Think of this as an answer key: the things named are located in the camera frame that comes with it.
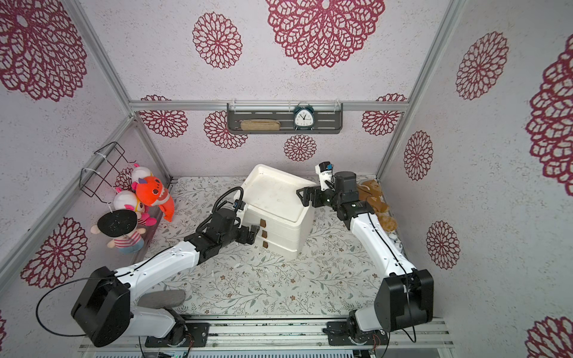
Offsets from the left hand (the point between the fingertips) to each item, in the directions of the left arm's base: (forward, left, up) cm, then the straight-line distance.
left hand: (248, 225), depth 86 cm
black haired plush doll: (-5, +42, +8) cm, 43 cm away
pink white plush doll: (+6, +46, +8) cm, 47 cm away
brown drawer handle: (-3, -6, +6) cm, 9 cm away
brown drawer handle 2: (-3, -6, -2) cm, 7 cm away
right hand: (+8, -22, +13) cm, 27 cm away
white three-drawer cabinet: (+4, -9, +9) cm, 14 cm away
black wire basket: (+6, +49, +18) cm, 53 cm away
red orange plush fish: (+11, +39, +7) cm, 41 cm away
